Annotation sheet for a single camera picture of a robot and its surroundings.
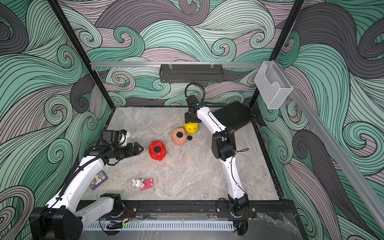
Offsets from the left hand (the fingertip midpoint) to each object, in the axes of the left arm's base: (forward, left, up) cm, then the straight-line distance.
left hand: (136, 149), depth 80 cm
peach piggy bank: (+9, -22, -6) cm, 25 cm away
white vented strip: (-33, -16, -14) cm, 39 cm away
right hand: (+25, -29, -5) cm, 38 cm away
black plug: (+13, -23, -5) cm, 27 cm away
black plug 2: (+3, -10, -6) cm, 12 cm away
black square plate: (+36, -64, -13) cm, 75 cm away
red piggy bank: (-2, -11, -6) cm, 12 cm away
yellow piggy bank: (+19, -30, -6) cm, 36 cm away
